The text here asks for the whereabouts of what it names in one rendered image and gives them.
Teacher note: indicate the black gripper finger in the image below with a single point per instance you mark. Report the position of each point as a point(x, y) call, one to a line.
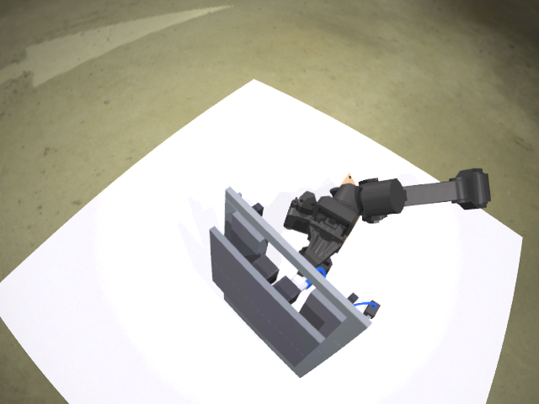
point(326, 268)
point(323, 243)

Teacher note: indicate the blue network cable plug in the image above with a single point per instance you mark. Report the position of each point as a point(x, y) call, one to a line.
point(303, 283)

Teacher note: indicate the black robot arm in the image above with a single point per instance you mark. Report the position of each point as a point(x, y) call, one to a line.
point(374, 200)

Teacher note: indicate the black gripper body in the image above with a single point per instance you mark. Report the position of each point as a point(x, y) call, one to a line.
point(341, 217)

